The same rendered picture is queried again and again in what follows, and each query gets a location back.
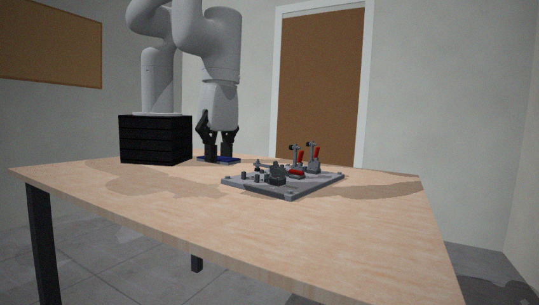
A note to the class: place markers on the blue rectangular block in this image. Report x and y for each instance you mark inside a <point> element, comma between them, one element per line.
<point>222,160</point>

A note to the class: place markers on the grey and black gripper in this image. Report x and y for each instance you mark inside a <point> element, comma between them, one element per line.
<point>217,110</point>

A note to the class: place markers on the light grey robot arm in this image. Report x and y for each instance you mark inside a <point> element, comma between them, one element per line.
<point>215,37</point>

